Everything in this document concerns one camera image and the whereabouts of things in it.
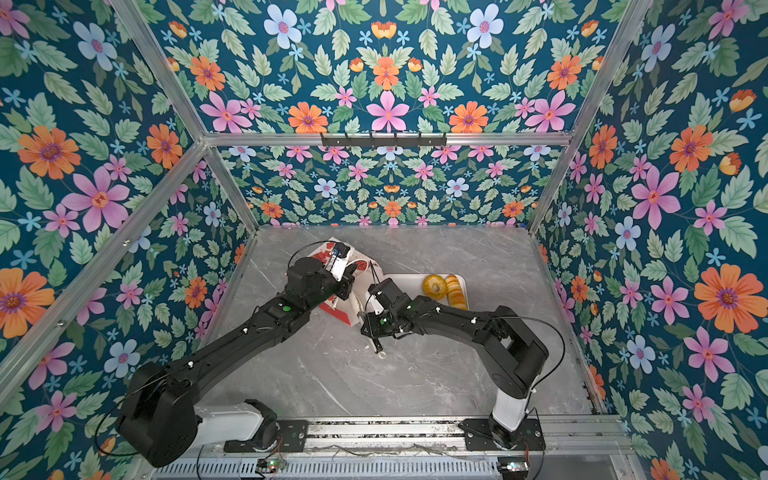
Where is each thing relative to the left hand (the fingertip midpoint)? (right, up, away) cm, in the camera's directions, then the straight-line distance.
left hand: (357, 258), depth 78 cm
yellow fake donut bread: (+23, -10, +22) cm, 33 cm away
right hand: (+1, -20, +6) cm, 21 cm away
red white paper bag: (-5, -16, +12) cm, 20 cm away
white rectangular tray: (+33, -9, +23) cm, 42 cm away
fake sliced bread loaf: (+29, -12, +20) cm, 38 cm away
